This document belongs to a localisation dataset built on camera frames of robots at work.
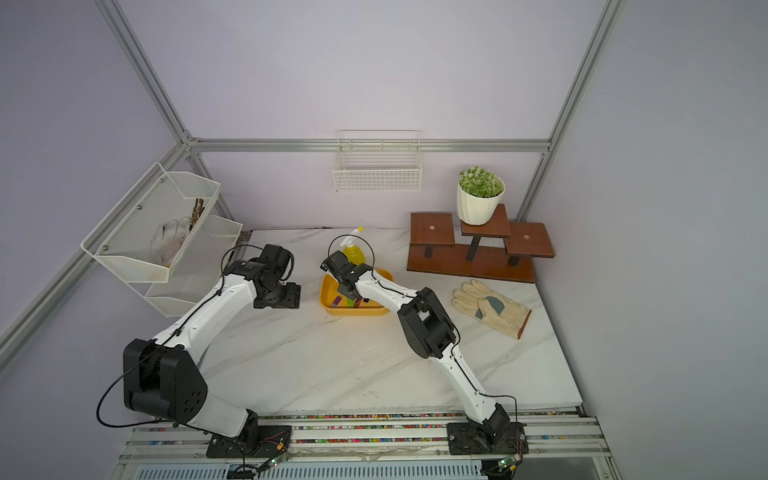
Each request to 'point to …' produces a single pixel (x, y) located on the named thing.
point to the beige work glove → (491, 308)
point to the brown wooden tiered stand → (497, 250)
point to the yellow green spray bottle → (352, 253)
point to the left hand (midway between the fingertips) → (282, 304)
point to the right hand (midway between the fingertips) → (360, 279)
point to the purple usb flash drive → (337, 301)
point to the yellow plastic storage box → (329, 291)
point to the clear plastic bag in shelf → (168, 238)
